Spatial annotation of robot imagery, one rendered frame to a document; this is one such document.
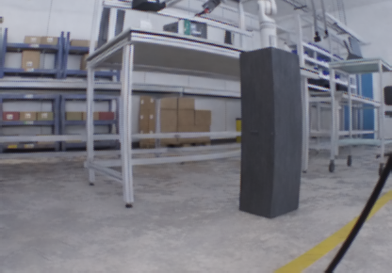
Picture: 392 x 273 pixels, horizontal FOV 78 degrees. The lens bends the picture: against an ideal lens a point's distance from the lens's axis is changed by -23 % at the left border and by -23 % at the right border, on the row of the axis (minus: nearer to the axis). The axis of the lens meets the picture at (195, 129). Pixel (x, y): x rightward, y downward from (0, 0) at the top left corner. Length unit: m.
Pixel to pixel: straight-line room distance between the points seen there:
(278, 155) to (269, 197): 0.21
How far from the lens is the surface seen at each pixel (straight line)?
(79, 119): 5.44
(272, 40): 1.63
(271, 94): 1.46
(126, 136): 1.68
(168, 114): 5.59
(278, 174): 1.50
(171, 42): 1.76
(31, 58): 5.39
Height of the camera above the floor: 0.47
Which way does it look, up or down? 1 degrees down
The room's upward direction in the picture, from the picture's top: straight up
